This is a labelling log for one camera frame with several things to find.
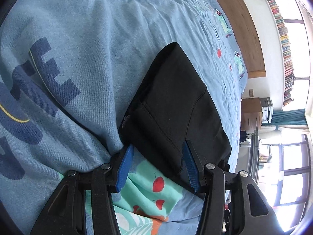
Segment black pants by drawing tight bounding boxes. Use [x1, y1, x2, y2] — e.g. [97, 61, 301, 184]
[119, 42, 231, 192]

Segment glass top desk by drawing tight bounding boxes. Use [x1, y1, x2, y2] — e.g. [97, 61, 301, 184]
[239, 127, 272, 183]

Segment black tote bag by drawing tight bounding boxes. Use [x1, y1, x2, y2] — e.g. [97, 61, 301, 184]
[239, 130, 247, 143]

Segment wooden dresser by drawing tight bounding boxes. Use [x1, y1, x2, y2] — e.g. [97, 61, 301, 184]
[240, 98, 262, 131]

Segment teal curtain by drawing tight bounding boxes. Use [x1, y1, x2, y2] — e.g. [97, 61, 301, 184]
[262, 109, 307, 127]

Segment white printer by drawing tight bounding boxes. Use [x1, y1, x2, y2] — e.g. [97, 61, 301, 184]
[260, 97, 274, 124]

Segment blue patterned duvet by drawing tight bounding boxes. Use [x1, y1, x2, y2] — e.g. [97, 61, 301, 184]
[1, 0, 247, 234]

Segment row of books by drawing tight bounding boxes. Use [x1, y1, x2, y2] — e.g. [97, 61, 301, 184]
[267, 0, 294, 106]

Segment wooden headboard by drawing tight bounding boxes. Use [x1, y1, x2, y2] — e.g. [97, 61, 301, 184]
[217, 0, 266, 79]

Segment wall socket plate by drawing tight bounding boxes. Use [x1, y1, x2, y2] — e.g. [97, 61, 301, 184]
[249, 89, 254, 98]

